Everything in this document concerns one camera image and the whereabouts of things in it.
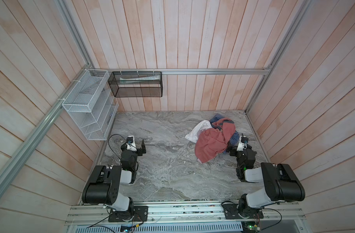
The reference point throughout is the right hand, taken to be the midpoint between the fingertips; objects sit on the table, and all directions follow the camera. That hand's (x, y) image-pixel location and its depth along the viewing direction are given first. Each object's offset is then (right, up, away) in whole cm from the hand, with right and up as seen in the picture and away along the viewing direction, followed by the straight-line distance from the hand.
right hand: (236, 140), depth 91 cm
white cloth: (-25, +5, +13) cm, 29 cm away
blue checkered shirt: (+1, +1, +4) cm, 4 cm away
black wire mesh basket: (-68, +40, +13) cm, 80 cm away
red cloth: (-15, 0, -2) cm, 15 cm away
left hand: (-64, -1, -1) cm, 64 cm away
